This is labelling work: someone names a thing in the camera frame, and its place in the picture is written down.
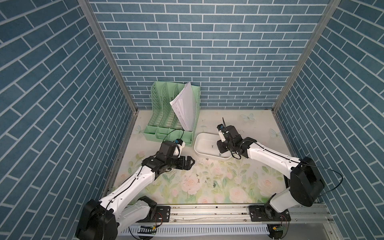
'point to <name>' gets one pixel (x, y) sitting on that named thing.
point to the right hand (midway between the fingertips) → (220, 143)
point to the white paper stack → (184, 106)
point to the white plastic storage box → (205, 146)
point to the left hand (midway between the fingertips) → (191, 161)
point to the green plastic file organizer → (165, 125)
